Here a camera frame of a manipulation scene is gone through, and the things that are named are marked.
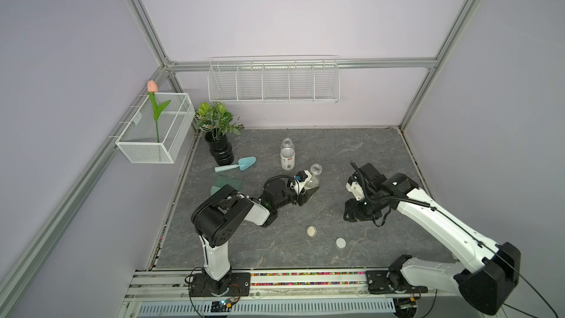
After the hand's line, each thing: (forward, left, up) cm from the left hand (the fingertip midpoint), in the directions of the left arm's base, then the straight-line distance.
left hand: (315, 183), depth 87 cm
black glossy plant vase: (+22, +41, -1) cm, 46 cm away
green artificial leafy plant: (+28, +41, +12) cm, 51 cm away
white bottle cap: (-20, -8, -11) cm, 24 cm away
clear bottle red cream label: (0, +1, +11) cm, 11 cm away
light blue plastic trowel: (+20, +31, -11) cm, 38 cm away
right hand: (-15, -10, +3) cm, 18 cm away
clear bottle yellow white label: (+18, +10, -4) cm, 21 cm away
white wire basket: (+7, +59, +24) cm, 64 cm away
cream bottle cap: (-15, +3, -10) cm, 19 cm away
